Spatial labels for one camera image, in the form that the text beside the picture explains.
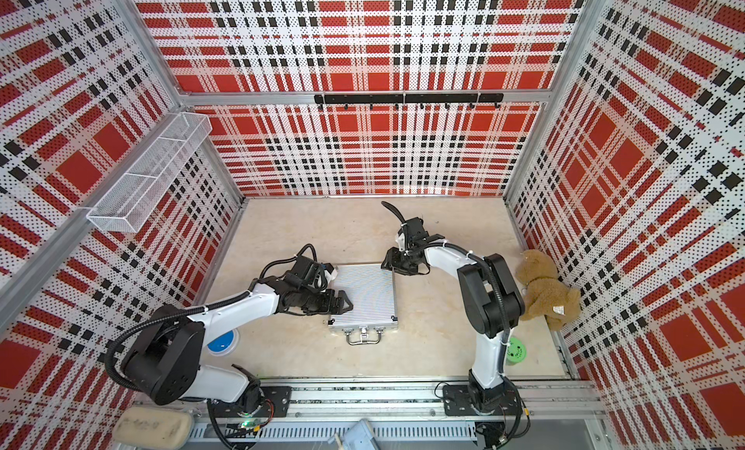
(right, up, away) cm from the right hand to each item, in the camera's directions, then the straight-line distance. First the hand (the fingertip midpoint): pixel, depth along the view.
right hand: (390, 267), depth 94 cm
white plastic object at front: (-7, -35, -29) cm, 46 cm away
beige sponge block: (-56, -34, -27) cm, 71 cm away
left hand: (-14, -11, -8) cm, 19 cm away
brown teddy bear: (+44, -6, -13) cm, 47 cm away
